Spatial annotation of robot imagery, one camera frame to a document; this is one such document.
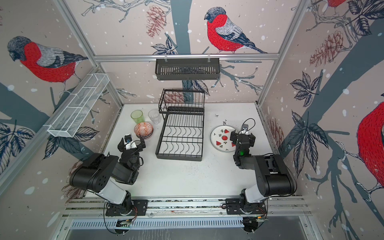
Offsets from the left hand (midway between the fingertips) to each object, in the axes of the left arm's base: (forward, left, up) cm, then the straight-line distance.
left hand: (130, 136), depth 85 cm
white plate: (+5, -55, -11) cm, 56 cm away
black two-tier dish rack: (+7, -29, -11) cm, 32 cm away
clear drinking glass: (+25, -8, -11) cm, 28 cm away
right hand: (+4, -68, -4) cm, 69 cm away
